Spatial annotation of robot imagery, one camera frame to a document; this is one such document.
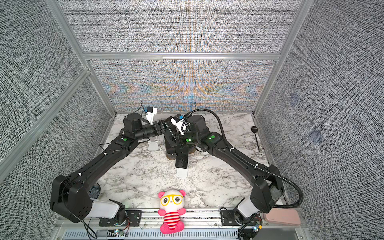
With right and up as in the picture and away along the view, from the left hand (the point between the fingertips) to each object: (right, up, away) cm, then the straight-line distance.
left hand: (172, 125), depth 75 cm
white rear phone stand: (-15, -13, +25) cm, 32 cm away
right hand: (0, -5, -1) cm, 5 cm away
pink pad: (+56, -44, -3) cm, 71 cm away
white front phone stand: (+4, -28, +12) cm, 31 cm away
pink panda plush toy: (0, -37, -3) cm, 37 cm away
